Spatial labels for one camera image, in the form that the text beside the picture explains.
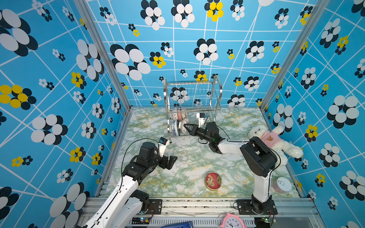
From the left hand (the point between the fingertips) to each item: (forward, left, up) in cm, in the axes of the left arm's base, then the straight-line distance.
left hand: (171, 153), depth 78 cm
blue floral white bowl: (+18, 0, -1) cm, 18 cm away
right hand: (+17, -8, +4) cm, 19 cm away
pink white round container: (-14, -60, -9) cm, 62 cm away
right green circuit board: (-30, -47, -16) cm, 58 cm away
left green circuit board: (-29, +15, -17) cm, 37 cm away
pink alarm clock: (-30, -31, -12) cm, 45 cm away
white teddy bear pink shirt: (+10, -64, -5) cm, 65 cm away
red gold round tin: (-11, -23, -11) cm, 28 cm away
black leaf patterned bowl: (+28, -3, -1) cm, 28 cm away
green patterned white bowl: (+28, 0, 0) cm, 28 cm away
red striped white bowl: (+29, -6, -1) cm, 30 cm away
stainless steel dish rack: (+56, -6, -11) cm, 57 cm away
